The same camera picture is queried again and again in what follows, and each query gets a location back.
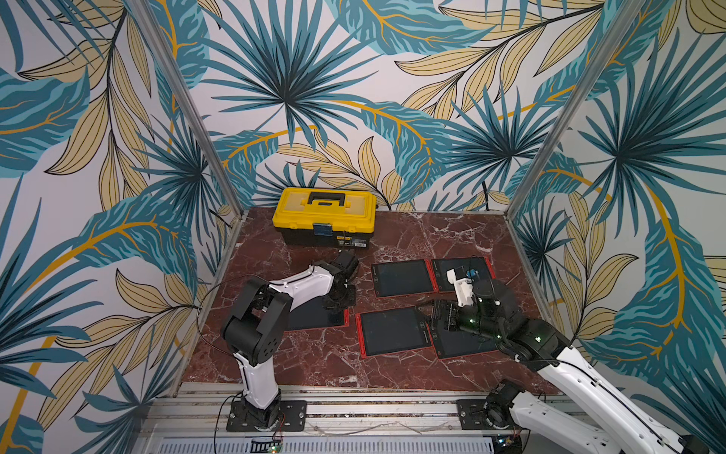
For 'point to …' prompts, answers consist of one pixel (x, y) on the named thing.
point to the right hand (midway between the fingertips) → (427, 308)
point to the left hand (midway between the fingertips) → (346, 307)
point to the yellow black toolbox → (337, 218)
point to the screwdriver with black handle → (513, 277)
